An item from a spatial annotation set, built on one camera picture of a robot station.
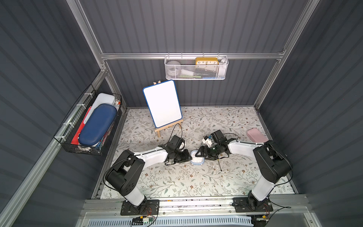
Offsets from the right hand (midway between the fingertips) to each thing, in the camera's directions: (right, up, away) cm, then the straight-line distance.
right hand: (202, 155), depth 89 cm
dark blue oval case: (-53, +20, -22) cm, 61 cm away
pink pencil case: (+41, +11, +12) cm, 44 cm away
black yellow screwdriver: (+11, -6, 0) cm, 12 cm away
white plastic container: (-57, +34, -12) cm, 68 cm away
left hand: (-7, -3, -3) cm, 8 cm away
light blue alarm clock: (-4, -3, -3) cm, 5 cm away
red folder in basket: (-62, +13, -25) cm, 68 cm away
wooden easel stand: (-29, +16, +8) cm, 34 cm away
